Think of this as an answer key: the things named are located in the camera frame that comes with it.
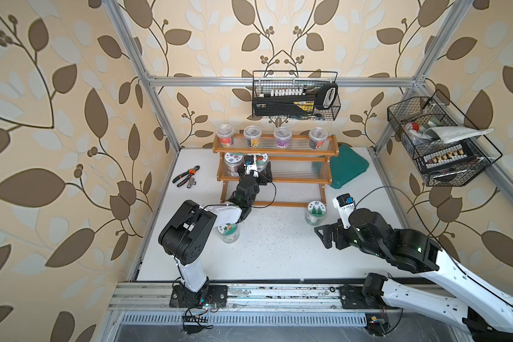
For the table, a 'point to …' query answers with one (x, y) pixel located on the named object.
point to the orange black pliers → (187, 176)
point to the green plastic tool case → (347, 166)
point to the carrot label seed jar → (229, 233)
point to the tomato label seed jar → (261, 159)
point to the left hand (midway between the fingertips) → (262, 161)
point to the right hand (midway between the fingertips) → (326, 226)
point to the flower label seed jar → (232, 162)
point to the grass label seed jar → (315, 211)
